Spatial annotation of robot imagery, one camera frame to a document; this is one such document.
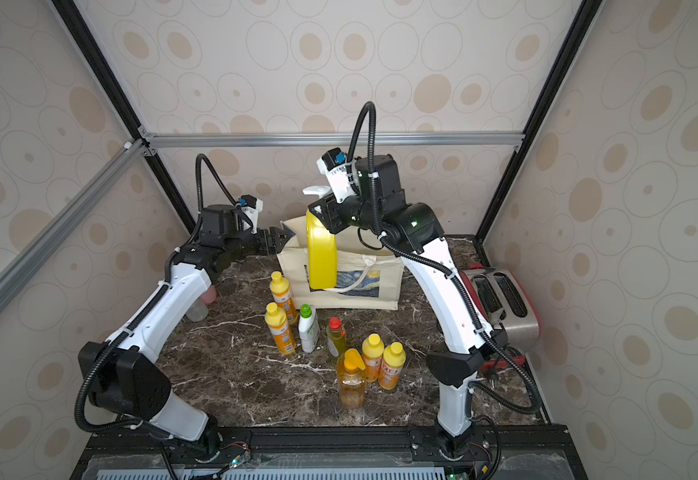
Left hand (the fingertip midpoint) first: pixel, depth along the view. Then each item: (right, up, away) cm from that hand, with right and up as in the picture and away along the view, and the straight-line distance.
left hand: (288, 231), depth 79 cm
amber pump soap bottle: (+17, -35, -12) cm, 40 cm away
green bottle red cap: (+13, -27, -2) cm, 30 cm away
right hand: (+13, +6, -15) cm, 20 cm away
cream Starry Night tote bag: (+21, -12, +5) cm, 25 cm away
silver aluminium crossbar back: (+9, +44, +47) cm, 65 cm away
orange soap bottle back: (-3, -17, +3) cm, 17 cm away
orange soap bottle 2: (+22, -29, -9) cm, 38 cm away
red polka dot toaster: (+59, -18, +4) cm, 62 cm away
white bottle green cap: (+5, -26, +1) cm, 27 cm away
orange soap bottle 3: (+27, -30, -10) cm, 42 cm away
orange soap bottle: (-2, -23, -4) cm, 24 cm away
